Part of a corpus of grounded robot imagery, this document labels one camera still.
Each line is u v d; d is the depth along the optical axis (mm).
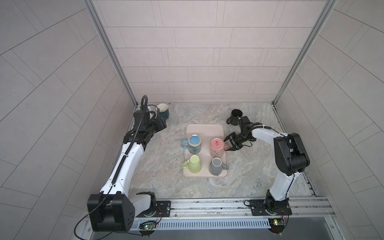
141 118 545
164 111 989
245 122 782
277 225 680
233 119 1018
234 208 724
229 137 826
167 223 679
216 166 756
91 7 711
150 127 647
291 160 487
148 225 643
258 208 710
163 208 698
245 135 708
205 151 908
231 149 825
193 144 826
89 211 366
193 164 760
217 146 808
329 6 709
